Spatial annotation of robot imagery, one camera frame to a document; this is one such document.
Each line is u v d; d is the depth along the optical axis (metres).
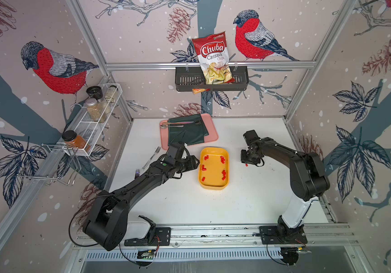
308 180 0.50
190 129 1.16
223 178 0.92
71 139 0.59
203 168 0.95
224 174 0.93
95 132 0.68
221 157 1.00
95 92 0.73
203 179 0.91
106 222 0.41
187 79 0.95
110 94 0.86
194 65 0.90
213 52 0.82
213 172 0.93
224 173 0.93
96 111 0.72
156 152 1.03
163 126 1.15
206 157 1.01
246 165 0.96
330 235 0.76
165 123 1.18
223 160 0.98
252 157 0.82
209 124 1.18
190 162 0.75
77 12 0.72
